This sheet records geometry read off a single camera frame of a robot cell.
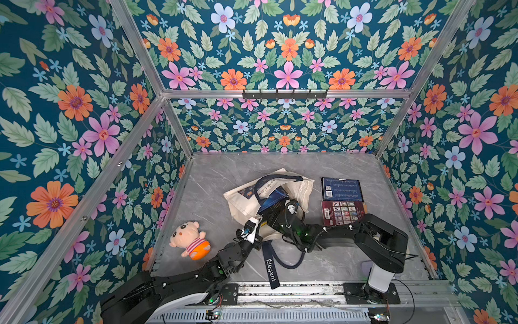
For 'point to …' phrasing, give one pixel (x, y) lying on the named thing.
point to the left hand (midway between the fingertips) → (263, 220)
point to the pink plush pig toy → (187, 235)
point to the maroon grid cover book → (342, 212)
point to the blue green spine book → (276, 197)
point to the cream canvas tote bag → (243, 203)
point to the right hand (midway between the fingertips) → (271, 213)
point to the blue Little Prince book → (341, 190)
